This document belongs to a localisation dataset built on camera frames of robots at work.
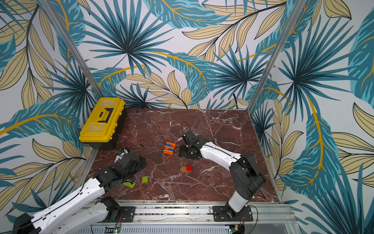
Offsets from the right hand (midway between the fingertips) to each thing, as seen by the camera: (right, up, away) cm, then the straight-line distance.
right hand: (183, 154), depth 88 cm
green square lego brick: (-22, -14, -5) cm, 26 cm away
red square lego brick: (+4, -9, -1) cm, 9 cm away
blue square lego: (-10, +4, +9) cm, 14 cm away
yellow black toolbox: (-47, +14, -3) cm, 49 cm away
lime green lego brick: (-30, -16, -7) cm, 35 cm away
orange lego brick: (-8, +4, +9) cm, 13 cm away
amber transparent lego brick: (0, -9, +1) cm, 9 cm away
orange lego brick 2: (-10, 0, +7) cm, 12 cm away
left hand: (-24, -5, -8) cm, 26 cm away
